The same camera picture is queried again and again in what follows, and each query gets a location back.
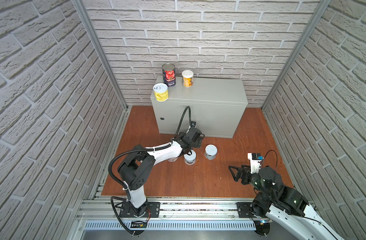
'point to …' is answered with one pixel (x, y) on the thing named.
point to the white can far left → (173, 159)
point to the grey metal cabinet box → (216, 105)
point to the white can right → (211, 151)
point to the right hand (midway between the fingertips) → (236, 166)
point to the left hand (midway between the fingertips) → (193, 134)
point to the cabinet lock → (162, 118)
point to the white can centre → (190, 159)
